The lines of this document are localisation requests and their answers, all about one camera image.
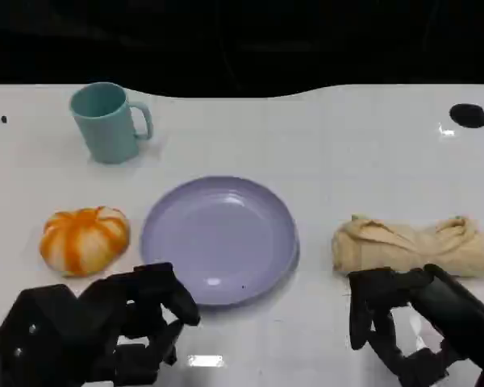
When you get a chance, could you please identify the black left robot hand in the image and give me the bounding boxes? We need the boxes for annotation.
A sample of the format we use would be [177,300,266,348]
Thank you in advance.
[76,261,202,387]

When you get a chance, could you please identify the orange and white bread roll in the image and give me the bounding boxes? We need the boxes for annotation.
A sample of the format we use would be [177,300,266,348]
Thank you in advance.
[39,206,131,278]

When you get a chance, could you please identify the pale green mug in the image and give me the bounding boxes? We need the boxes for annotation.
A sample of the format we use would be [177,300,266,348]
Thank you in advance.
[69,81,154,165]

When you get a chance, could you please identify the beige towel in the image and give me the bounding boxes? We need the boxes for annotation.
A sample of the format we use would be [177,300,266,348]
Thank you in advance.
[331,214,484,279]

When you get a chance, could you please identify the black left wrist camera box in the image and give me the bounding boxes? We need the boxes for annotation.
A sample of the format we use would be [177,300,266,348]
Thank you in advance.
[0,284,120,387]

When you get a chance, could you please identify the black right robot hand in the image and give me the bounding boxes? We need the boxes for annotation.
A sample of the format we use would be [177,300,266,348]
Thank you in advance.
[348,263,484,387]

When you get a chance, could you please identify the lilac plate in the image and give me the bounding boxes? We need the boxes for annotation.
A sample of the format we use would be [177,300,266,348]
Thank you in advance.
[140,175,300,310]

